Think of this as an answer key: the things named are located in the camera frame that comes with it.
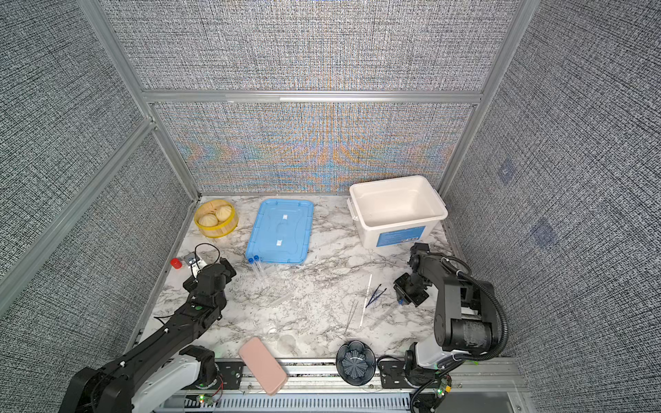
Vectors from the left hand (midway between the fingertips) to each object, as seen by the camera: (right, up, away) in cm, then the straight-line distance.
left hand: (212, 265), depth 85 cm
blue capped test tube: (+14, +2, -5) cm, 15 cm away
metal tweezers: (+45, -17, -1) cm, 48 cm away
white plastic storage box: (+67, +19, +28) cm, 75 cm away
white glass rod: (+51, -12, +4) cm, 53 cm away
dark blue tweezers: (+54, -11, +4) cm, 55 cm away
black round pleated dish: (+46, -26, -10) cm, 54 cm away
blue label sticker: (+66, +9, +14) cm, 68 cm away
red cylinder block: (-18, -1, +10) cm, 21 cm away
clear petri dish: (+25, -23, -5) cm, 35 cm away
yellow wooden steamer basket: (-3, +12, +18) cm, 22 cm away
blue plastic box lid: (+19, +10, +21) cm, 30 cm away
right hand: (+63, -12, +4) cm, 64 cm away
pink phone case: (+19, -27, -10) cm, 35 cm away
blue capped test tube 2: (+16, +3, -4) cm, 16 cm away
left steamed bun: (-10, +15, +18) cm, 25 cm away
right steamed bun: (-5, +18, +21) cm, 28 cm away
